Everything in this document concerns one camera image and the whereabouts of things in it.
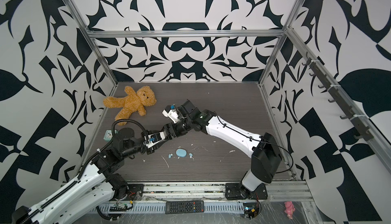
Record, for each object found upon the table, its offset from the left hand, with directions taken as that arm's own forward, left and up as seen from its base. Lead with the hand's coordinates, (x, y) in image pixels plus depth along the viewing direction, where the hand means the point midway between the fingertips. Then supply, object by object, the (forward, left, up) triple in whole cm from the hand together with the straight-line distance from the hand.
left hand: (164, 130), depth 72 cm
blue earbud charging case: (-4, -7, -20) cm, 21 cm away
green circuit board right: (-30, -39, -22) cm, 54 cm away
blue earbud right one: (-5, -12, -21) cm, 24 cm away
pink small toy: (-31, -55, -18) cm, 66 cm away
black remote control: (-28, -9, -20) cm, 36 cm away
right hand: (-3, 0, 0) cm, 3 cm away
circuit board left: (-27, +22, -24) cm, 42 cm away
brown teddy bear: (+28, +25, -13) cm, 40 cm away
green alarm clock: (+8, +37, -20) cm, 42 cm away
